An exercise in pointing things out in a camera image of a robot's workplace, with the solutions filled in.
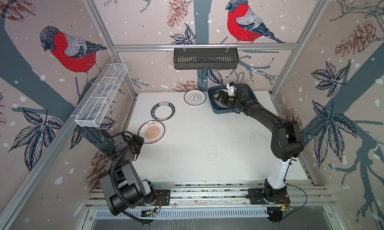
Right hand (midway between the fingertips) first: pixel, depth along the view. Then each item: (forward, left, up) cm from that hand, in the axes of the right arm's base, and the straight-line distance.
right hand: (215, 99), depth 91 cm
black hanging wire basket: (+31, +6, +10) cm, 33 cm away
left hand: (-22, +44, -11) cm, 50 cm away
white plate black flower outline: (+19, +15, -18) cm, 30 cm away
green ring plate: (+5, +38, -19) cm, 43 cm away
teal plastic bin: (+7, -7, -20) cm, 22 cm away
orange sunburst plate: (-13, +42, -19) cm, 48 cm away
